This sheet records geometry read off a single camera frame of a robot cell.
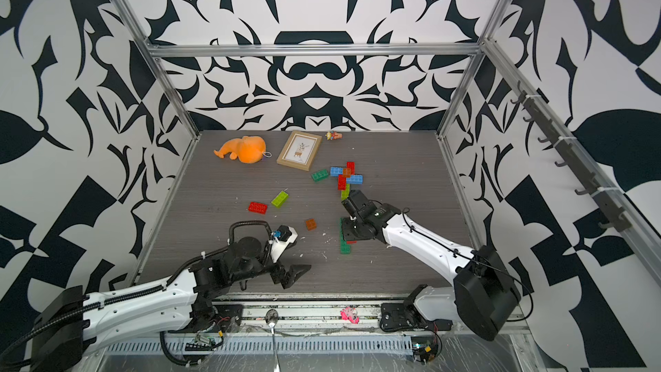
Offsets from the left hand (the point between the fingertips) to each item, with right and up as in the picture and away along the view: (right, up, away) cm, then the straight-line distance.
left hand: (301, 250), depth 75 cm
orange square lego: (+2, +3, +16) cm, 17 cm away
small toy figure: (+10, +37, +43) cm, 57 cm away
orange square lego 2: (+14, +21, +26) cm, 37 cm away
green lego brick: (+13, -3, +12) cm, 18 cm away
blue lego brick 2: (+18, +18, +26) cm, 37 cm away
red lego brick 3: (+17, +23, +30) cm, 42 cm away
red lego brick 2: (+14, -1, +11) cm, 18 cm away
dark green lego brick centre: (+4, +20, +29) cm, 36 cm away
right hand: (+13, +4, +9) cm, 17 cm away
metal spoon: (-8, -19, -1) cm, 21 cm away
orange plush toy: (-25, +30, +29) cm, 49 cm away
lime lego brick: (-10, +11, +21) cm, 26 cm away
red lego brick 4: (+13, +17, +29) cm, 36 cm away
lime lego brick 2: (+14, +13, +24) cm, 31 cm away
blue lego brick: (+10, +21, +28) cm, 36 cm away
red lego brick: (-19, +8, +21) cm, 29 cm away
